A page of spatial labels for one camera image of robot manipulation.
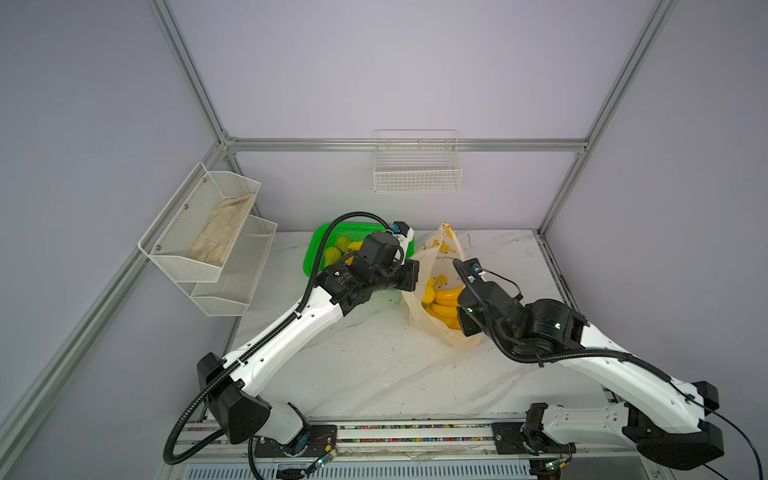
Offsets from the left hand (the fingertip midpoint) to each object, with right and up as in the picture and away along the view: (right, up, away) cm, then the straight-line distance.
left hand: (417, 270), depth 71 cm
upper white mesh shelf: (-58, +10, +7) cm, 59 cm away
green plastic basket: (-33, +8, +34) cm, 48 cm away
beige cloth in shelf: (-52, +7, +6) cm, 53 cm away
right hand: (+10, -7, -4) cm, 13 cm away
